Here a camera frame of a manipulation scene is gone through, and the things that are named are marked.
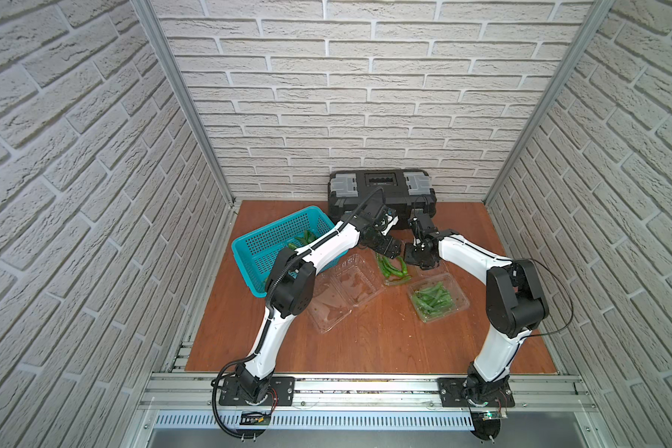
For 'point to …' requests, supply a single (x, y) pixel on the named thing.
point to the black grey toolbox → (406, 191)
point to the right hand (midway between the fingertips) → (413, 258)
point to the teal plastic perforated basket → (332, 260)
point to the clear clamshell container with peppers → (338, 288)
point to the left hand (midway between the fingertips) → (395, 245)
